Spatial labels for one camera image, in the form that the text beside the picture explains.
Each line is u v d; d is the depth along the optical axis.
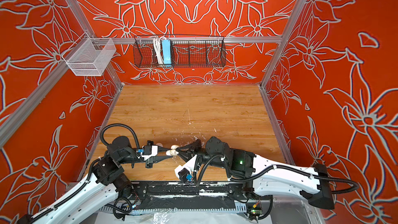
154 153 0.51
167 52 0.90
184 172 0.48
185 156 0.55
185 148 0.59
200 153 0.54
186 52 0.98
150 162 0.56
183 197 0.73
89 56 0.92
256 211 0.68
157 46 0.88
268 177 0.44
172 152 0.61
